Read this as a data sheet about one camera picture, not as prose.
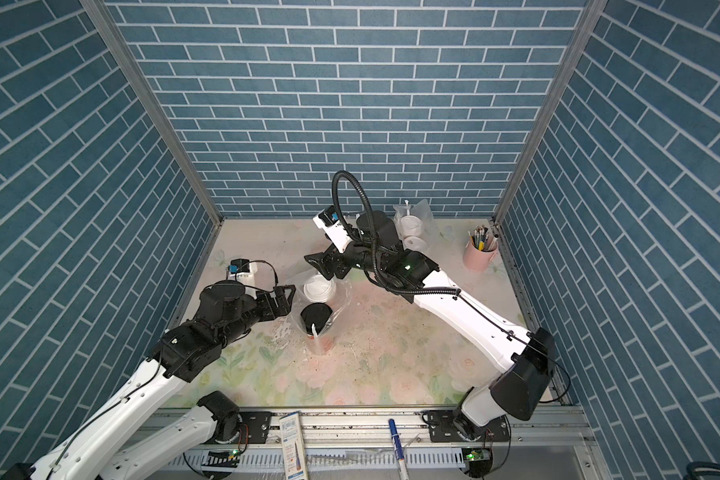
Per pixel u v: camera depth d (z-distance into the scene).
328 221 0.56
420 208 0.95
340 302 0.80
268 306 0.62
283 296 0.64
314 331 0.69
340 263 0.61
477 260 1.00
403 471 0.68
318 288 0.80
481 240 0.96
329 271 0.61
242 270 0.61
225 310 0.52
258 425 0.74
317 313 0.74
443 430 0.74
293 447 0.70
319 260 0.58
